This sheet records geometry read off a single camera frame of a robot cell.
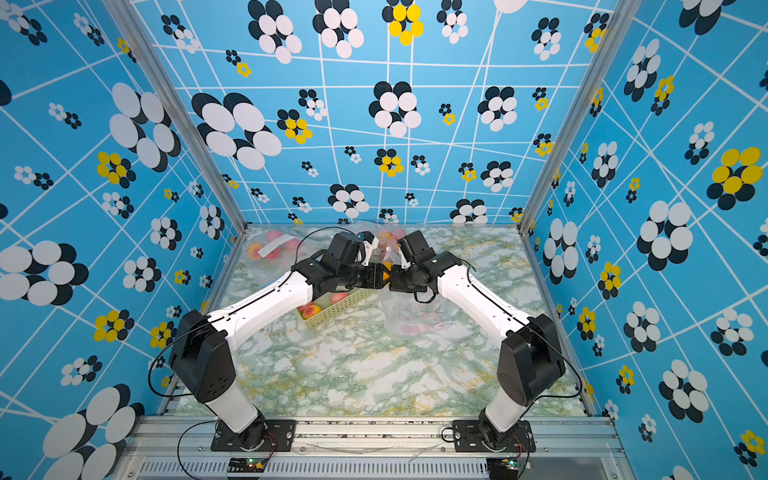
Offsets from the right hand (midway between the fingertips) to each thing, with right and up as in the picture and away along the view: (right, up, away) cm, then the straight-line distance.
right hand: (397, 281), depth 85 cm
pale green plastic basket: (-20, -10, +6) cm, 23 cm away
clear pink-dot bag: (+9, -12, +11) cm, 19 cm away
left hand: (-2, +2, -3) cm, 4 cm away
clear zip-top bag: (-41, +11, +14) cm, 45 cm away
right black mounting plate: (+17, -37, -12) cm, 43 cm away
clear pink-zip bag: (-3, +9, +1) cm, 10 cm away
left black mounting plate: (-32, -35, -16) cm, 50 cm away
